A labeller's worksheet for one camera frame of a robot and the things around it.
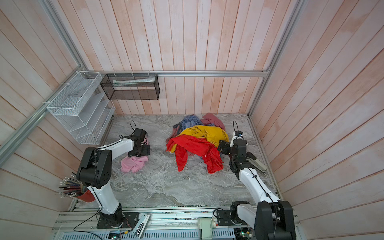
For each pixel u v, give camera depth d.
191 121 1.11
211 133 0.91
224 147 0.77
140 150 0.84
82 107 0.73
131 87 1.05
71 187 0.73
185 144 0.86
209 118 1.15
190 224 0.73
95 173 0.50
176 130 1.07
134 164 0.89
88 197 0.74
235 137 0.76
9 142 0.53
